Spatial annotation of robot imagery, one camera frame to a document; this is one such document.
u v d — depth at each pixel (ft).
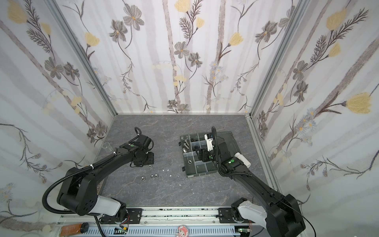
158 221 2.40
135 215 2.41
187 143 3.32
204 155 2.35
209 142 2.39
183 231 2.21
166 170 2.97
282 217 1.29
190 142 3.24
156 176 2.85
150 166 2.97
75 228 2.21
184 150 3.13
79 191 1.40
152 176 2.85
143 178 2.82
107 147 3.23
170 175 2.90
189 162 3.05
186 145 3.30
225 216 2.40
